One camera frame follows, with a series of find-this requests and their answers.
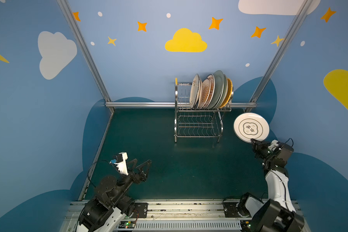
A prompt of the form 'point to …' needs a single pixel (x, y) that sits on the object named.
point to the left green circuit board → (127, 224)
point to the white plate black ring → (251, 125)
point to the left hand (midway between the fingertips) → (146, 161)
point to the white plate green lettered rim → (222, 104)
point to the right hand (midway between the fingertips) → (252, 136)
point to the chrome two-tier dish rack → (190, 122)
